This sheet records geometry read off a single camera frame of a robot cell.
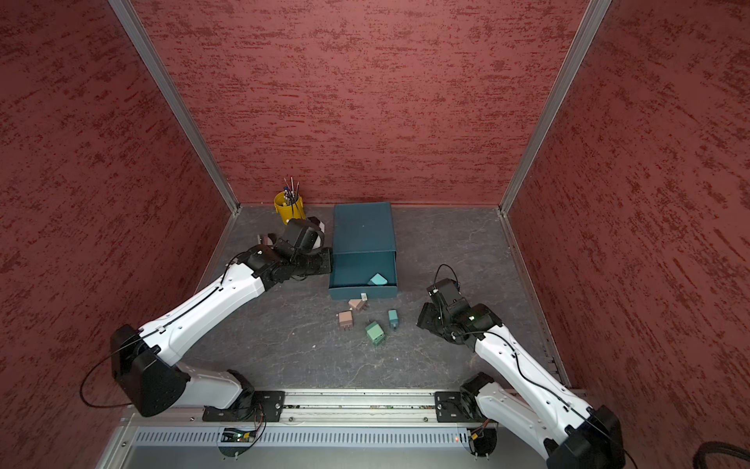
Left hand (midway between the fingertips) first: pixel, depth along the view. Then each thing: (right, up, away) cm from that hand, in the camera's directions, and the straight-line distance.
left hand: (331, 265), depth 79 cm
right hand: (+26, -17, 0) cm, 32 cm away
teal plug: (+13, -4, 0) cm, 14 cm away
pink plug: (+6, -14, +11) cm, 19 cm away
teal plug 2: (+17, -17, +8) cm, 26 cm away
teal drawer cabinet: (+9, +5, +2) cm, 10 cm away
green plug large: (+12, -20, +4) cm, 24 cm away
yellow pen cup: (-22, +17, +32) cm, 42 cm away
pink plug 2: (+3, -18, +9) cm, 20 cm away
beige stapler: (-28, +7, +28) cm, 40 cm away
